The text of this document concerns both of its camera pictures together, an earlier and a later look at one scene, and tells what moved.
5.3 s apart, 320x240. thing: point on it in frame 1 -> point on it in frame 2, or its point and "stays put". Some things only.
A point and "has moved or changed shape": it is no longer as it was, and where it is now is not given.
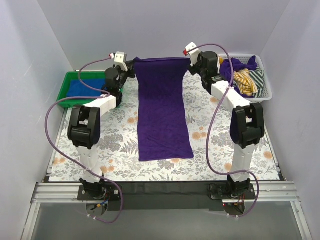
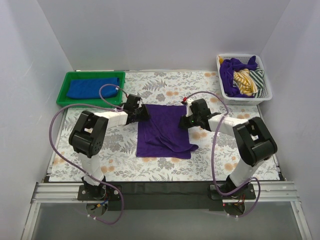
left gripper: x=130 y=69 -> x=143 y=114
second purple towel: x=225 y=69 stays put
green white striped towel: x=257 y=75 stays put
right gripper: x=193 y=69 -> x=185 y=123
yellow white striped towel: x=246 y=84 stays put
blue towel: x=76 y=88 stays put
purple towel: x=164 y=124 has moved or changed shape
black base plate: x=164 y=196 stays put
